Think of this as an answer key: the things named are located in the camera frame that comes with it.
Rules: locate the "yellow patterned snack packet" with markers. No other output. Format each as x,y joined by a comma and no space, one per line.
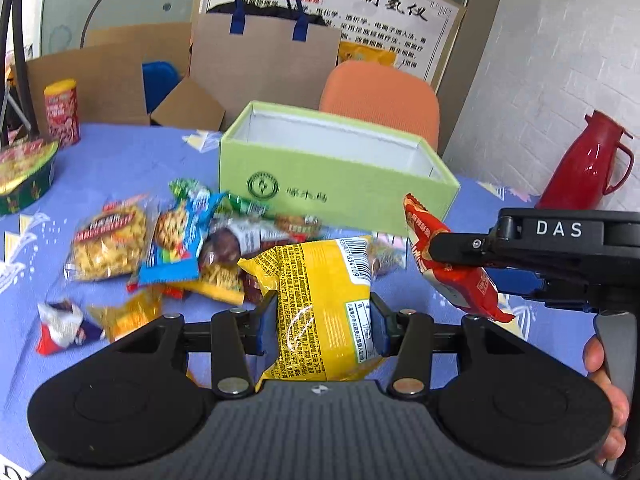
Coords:
218,281

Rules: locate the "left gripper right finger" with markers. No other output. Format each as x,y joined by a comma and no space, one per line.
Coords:
407,336

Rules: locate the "green instant noodle bowl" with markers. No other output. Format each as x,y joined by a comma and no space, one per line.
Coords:
27,173

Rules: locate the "white poster chinese text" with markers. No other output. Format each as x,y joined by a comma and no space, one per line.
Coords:
419,32

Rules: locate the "green white snack packet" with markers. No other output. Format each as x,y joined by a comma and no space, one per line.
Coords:
235,205

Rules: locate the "green cardboard box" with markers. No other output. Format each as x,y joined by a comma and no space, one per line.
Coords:
345,172

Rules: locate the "brown paper bag blue handles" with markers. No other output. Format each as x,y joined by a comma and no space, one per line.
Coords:
243,53

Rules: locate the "yellow bag behind chair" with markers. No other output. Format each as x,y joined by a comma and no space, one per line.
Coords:
351,51

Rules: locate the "orange chair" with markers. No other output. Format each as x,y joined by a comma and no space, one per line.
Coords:
385,96

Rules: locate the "small yellow orange packet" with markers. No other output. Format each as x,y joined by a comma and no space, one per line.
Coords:
139,310

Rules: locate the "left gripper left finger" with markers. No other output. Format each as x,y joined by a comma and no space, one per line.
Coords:
243,345

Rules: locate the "dark dates clear packet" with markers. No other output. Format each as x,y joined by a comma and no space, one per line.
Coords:
231,239

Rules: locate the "person's right hand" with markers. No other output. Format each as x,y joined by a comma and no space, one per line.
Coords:
615,442

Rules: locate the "brown cardboard box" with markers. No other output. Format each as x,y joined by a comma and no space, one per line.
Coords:
109,75

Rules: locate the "red snack packet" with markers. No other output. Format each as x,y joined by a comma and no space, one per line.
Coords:
468,288

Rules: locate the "blue patterned tablecloth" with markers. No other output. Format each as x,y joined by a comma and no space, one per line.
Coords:
309,434

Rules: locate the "blue cookie packet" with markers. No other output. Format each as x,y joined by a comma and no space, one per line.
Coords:
178,238

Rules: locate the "clear packet yellow crackers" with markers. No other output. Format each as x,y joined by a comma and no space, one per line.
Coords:
111,243

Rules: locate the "red can yellow lid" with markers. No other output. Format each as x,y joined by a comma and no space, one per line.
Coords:
60,103

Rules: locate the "green small snack packet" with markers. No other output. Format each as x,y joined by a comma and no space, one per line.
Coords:
191,191

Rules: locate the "red thermos jug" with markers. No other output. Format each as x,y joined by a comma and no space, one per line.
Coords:
583,176

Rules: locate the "black tripod stand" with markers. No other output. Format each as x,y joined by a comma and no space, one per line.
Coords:
11,18

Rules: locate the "red white small packet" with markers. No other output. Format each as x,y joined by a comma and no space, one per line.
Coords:
63,326

